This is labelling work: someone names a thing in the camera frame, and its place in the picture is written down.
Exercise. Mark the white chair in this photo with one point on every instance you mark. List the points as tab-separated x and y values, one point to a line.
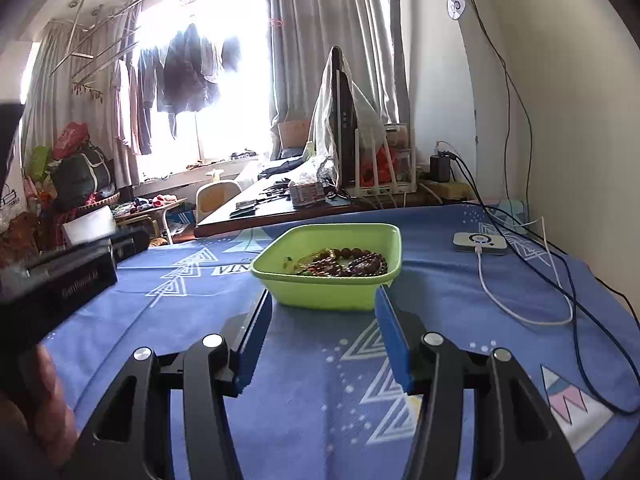
212	196

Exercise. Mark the hanging dark clothes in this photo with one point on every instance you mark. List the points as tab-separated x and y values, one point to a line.
183	77

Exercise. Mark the person's left hand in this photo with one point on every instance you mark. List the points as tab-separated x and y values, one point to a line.
38	428

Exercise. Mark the black power adapter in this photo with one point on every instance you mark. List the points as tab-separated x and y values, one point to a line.
440	169

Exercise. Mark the cloth-covered monitor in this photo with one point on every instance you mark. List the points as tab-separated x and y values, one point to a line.
341	109

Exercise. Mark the white wifi router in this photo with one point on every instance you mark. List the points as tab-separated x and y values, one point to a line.
385	163

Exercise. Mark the blue patterned tablecloth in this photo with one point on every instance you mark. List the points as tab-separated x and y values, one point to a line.
323	403

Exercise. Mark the small cluttered side table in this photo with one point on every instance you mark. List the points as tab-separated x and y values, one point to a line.
155	211

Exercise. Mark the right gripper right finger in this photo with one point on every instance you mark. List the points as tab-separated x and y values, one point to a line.
515	435

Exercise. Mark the dark wooden desk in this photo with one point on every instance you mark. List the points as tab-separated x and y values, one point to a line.
254	207

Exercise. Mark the green plastic bowl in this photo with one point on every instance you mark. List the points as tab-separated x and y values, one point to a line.
334	266

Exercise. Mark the red bag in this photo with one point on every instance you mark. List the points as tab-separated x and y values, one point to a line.
68	142

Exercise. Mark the grey curtain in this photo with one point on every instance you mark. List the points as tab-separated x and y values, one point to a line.
301	37

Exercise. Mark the white charging hub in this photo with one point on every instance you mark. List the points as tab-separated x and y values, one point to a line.
479	242

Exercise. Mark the foil snack packet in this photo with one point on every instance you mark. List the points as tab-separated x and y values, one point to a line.
306	195

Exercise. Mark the black duffel bag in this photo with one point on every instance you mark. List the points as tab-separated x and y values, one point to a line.
80	175

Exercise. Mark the white wall hook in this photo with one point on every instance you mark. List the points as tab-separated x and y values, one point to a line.
456	8

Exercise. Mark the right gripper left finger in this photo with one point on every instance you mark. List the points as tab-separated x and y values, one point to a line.
128	434

